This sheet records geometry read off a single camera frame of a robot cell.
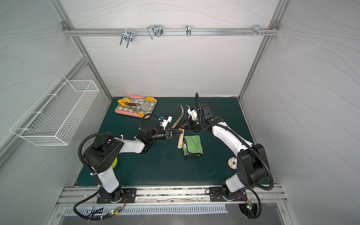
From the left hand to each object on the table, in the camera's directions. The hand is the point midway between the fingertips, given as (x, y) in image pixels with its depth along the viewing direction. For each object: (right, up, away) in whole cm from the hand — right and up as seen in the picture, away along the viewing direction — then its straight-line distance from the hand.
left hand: (182, 135), depth 78 cm
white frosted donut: (+30, -18, +5) cm, 35 cm away
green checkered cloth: (-37, +16, +34) cm, 53 cm away
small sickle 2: (-4, +5, +25) cm, 26 cm away
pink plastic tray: (-29, +10, +32) cm, 44 cm away
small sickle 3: (+5, +17, +36) cm, 40 cm away
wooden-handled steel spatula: (-31, +17, +36) cm, 51 cm away
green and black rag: (+6, -8, +8) cm, 13 cm away
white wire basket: (-64, +10, -12) cm, 66 cm away
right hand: (-1, +4, +4) cm, 6 cm away
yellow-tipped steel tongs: (-51, +22, +37) cm, 66 cm away
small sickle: (-1, -2, 0) cm, 2 cm away
